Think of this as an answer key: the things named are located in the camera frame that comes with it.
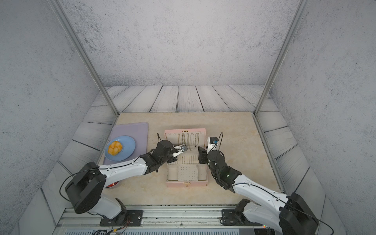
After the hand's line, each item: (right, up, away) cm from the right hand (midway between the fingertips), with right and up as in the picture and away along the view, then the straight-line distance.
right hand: (202, 147), depth 80 cm
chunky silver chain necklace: (-11, +4, +5) cm, 13 cm away
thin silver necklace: (-6, +3, +5) cm, 8 cm away
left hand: (-14, -1, +8) cm, 17 cm away
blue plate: (-49, -3, +21) cm, 53 cm away
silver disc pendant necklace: (-8, +4, +5) cm, 10 cm away
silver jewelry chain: (-4, +4, +5) cm, 7 cm away
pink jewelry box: (-9, -14, +3) cm, 17 cm away
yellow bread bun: (-56, -3, +17) cm, 58 cm away
